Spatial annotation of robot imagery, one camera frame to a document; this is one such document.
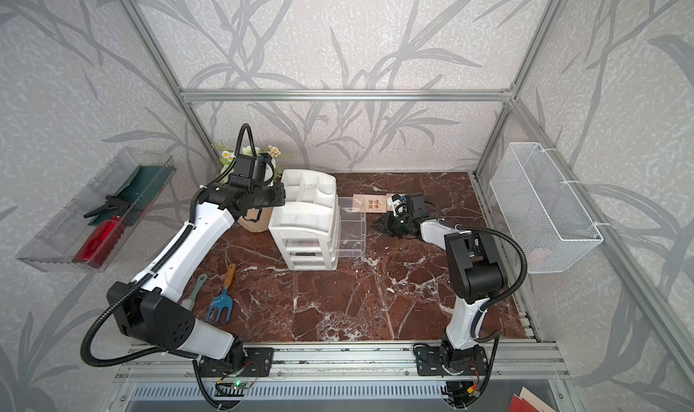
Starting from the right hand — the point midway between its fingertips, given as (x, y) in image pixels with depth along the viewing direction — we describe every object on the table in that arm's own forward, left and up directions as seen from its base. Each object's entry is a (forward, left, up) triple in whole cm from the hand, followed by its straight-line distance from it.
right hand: (372, 224), depth 94 cm
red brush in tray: (-23, +60, +28) cm, 70 cm away
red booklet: (-50, -36, -8) cm, 62 cm away
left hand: (0, +27, +18) cm, 33 cm away
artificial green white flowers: (+9, +44, +24) cm, 51 cm away
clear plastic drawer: (-1, +7, +4) cm, 8 cm away
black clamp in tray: (-11, +64, +27) cm, 70 cm away
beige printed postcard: (+17, 0, -9) cm, 19 cm away
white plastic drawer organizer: (-9, +19, +13) cm, 24 cm away
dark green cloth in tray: (-3, +65, +24) cm, 69 cm away
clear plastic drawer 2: (-3, +7, -8) cm, 11 cm away
